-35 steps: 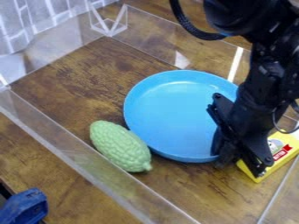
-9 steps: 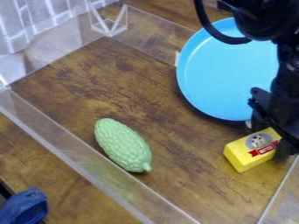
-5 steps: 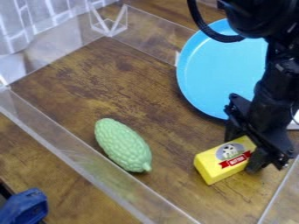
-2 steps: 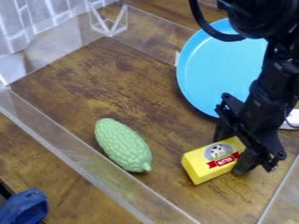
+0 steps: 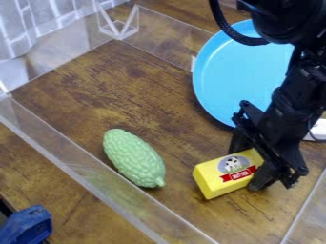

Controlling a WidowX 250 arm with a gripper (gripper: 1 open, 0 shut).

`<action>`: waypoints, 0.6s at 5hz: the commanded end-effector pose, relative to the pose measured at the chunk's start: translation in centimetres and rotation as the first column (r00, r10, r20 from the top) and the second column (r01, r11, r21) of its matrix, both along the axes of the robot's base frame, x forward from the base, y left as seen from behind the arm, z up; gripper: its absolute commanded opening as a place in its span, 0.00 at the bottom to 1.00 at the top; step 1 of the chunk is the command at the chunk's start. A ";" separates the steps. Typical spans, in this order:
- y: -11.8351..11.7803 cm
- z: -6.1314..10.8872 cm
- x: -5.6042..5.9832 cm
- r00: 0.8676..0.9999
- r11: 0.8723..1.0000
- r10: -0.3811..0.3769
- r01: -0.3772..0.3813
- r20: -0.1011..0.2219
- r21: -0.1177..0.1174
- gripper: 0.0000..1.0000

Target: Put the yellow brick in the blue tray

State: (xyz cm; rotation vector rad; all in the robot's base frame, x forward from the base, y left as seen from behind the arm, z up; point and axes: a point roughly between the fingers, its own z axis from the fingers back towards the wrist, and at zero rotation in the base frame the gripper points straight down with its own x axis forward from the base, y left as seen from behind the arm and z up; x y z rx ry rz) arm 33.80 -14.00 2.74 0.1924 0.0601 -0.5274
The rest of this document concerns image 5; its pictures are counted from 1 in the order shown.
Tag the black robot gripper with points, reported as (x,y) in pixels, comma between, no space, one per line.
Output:
(274,133)

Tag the yellow butter brick toy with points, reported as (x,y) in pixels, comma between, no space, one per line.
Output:
(227,173)

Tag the blue round plastic tray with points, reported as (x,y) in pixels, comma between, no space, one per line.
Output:
(233,72)

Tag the green bitter gourd toy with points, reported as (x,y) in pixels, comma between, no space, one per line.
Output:
(135,158)

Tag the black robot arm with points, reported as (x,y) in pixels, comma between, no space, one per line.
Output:
(295,22)

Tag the white plastic object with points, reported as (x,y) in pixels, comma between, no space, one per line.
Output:
(317,131)

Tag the grey checkered curtain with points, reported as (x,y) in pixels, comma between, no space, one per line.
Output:
(28,19)

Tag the clear acrylic enclosure wall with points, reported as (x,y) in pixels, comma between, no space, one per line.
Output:
(114,71)

